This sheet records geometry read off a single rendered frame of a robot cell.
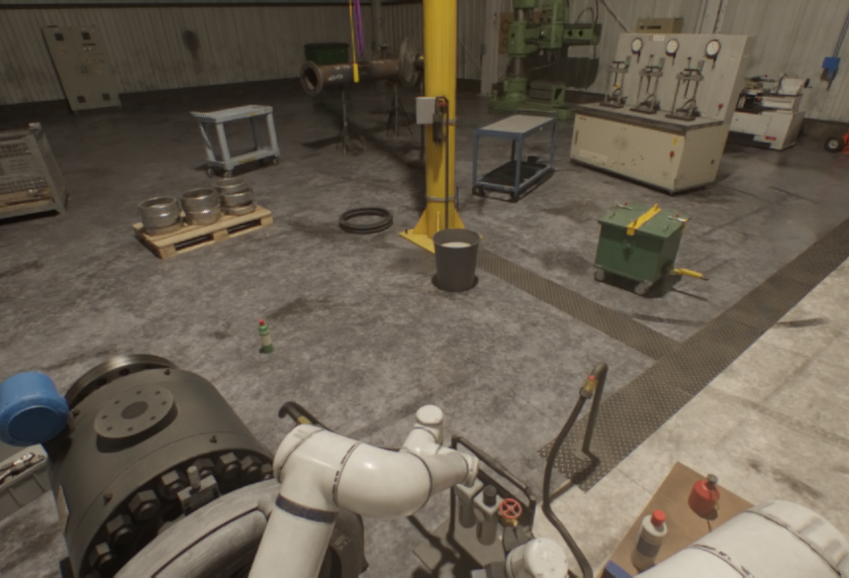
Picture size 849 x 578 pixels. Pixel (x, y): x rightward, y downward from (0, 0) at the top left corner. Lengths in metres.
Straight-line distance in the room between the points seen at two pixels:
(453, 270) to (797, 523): 3.15
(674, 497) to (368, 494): 1.29
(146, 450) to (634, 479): 2.05
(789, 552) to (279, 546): 0.72
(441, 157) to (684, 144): 3.09
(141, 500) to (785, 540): 1.32
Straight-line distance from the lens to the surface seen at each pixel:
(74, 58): 16.34
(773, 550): 0.62
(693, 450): 2.80
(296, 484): 0.92
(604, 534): 2.33
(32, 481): 2.93
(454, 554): 2.17
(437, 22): 4.18
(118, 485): 1.52
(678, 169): 6.34
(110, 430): 1.61
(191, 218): 5.27
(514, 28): 12.57
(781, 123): 9.70
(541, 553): 1.10
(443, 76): 4.20
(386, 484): 0.87
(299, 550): 0.93
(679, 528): 1.86
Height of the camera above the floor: 1.90
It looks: 30 degrees down
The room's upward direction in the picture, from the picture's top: 1 degrees counter-clockwise
